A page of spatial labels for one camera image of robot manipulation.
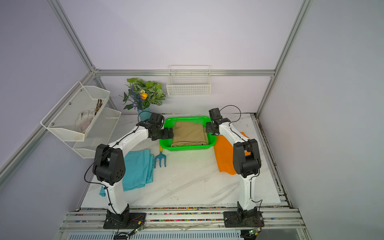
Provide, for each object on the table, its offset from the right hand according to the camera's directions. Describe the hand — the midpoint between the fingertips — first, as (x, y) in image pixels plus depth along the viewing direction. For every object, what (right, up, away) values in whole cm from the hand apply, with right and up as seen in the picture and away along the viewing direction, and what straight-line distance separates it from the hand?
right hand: (214, 129), depth 100 cm
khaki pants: (-19, -3, +6) cm, 20 cm away
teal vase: (-48, +10, 0) cm, 49 cm away
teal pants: (-47, -25, -12) cm, 54 cm away
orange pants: (+7, -17, -2) cm, 18 cm away
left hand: (-31, -4, -5) cm, 32 cm away
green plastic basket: (-2, -7, -1) cm, 7 cm away
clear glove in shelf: (-72, +5, -22) cm, 75 cm away
